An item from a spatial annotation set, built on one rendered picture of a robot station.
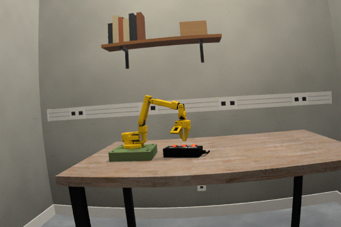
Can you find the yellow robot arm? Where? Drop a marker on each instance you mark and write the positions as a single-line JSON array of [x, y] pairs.
[[134, 137]]

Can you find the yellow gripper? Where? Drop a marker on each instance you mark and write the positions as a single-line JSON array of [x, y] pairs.
[[178, 126]]

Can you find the black power strip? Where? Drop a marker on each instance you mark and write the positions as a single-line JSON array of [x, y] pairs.
[[184, 151]]

